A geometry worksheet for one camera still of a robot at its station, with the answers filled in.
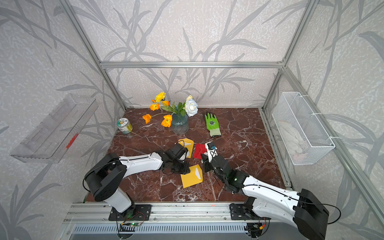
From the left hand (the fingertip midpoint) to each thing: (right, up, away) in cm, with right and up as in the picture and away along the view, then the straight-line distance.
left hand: (190, 171), depth 86 cm
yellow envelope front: (+3, -3, 0) cm, 4 cm away
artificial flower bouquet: (0, +36, -11) cm, 38 cm away
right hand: (+7, +12, -7) cm, 16 cm away
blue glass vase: (-8, +28, +11) cm, 31 cm away
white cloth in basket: (+55, +18, -10) cm, 59 cm away
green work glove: (+15, +26, +23) cm, 38 cm away
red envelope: (+5, +11, +11) cm, 17 cm away
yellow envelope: (-3, +14, +16) cm, 22 cm away
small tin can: (-46, +26, +14) cm, 55 cm away
